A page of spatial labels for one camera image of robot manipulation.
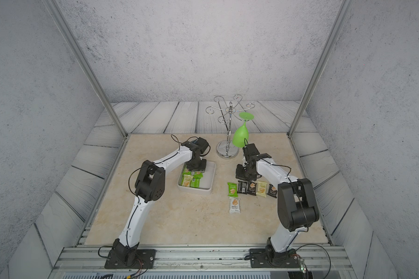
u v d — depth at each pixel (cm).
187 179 95
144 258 73
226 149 111
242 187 94
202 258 74
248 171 77
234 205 87
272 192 92
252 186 94
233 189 93
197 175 98
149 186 61
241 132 87
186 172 98
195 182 96
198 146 81
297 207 46
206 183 95
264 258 73
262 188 94
